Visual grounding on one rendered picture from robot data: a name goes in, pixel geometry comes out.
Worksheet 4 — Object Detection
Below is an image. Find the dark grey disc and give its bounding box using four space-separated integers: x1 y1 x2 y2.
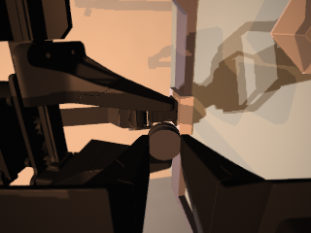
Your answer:
149 126 181 160
148 122 180 135

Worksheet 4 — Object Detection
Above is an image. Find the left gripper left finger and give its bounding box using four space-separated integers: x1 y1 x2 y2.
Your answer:
0 135 150 233

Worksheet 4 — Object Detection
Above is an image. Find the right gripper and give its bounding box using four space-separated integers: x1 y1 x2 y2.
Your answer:
0 0 175 185

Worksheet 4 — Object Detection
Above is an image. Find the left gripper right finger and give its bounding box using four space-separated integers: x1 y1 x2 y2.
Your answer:
180 134 311 233

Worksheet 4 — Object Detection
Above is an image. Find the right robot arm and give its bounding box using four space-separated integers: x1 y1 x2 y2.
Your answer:
0 96 178 185

